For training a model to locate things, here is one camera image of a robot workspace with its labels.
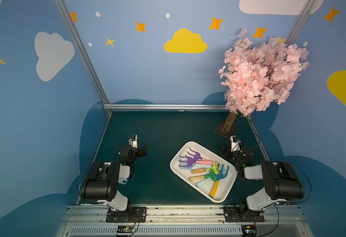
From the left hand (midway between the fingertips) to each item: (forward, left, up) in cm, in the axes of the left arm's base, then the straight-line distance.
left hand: (138, 141), depth 94 cm
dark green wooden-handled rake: (-20, -45, -4) cm, 50 cm away
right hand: (+1, -59, 0) cm, 59 cm away
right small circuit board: (-45, -62, -9) cm, 77 cm away
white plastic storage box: (-25, -53, -8) cm, 59 cm away
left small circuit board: (-46, 0, -8) cm, 47 cm away
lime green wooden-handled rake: (-14, -48, -5) cm, 51 cm away
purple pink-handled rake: (-5, -39, -7) cm, 40 cm away
